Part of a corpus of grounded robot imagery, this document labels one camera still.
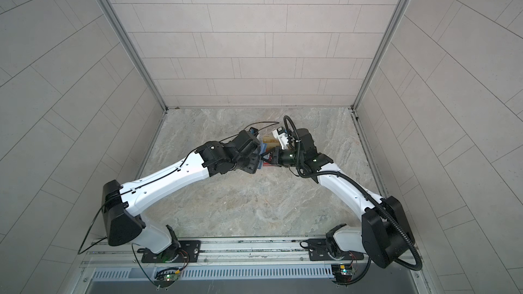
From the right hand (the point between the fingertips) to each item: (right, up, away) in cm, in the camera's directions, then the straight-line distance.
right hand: (260, 160), depth 74 cm
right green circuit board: (+28, -37, -6) cm, 47 cm away
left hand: (-1, 0, +2) cm, 2 cm away
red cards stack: (+2, -1, -4) cm, 5 cm away
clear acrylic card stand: (+3, +5, -4) cm, 7 cm away
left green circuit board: (-30, -37, -8) cm, 49 cm away
